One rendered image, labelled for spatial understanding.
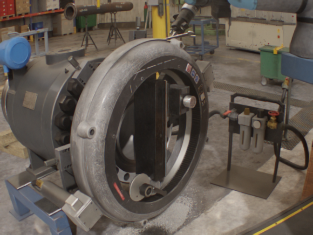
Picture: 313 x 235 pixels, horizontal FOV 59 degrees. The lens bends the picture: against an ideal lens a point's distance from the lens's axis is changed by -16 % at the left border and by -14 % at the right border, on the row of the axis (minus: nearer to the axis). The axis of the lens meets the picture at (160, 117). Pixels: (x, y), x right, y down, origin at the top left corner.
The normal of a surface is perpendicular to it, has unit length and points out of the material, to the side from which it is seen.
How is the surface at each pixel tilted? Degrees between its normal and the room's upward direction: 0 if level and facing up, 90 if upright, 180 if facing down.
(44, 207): 0
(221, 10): 110
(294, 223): 0
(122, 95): 90
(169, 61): 90
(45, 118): 72
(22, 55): 90
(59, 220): 90
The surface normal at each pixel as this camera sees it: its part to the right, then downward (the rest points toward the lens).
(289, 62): -0.91, 0.18
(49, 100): -0.54, -0.26
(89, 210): 0.79, 0.18
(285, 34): 0.58, 0.25
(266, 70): -0.56, 0.30
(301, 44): -0.88, -0.17
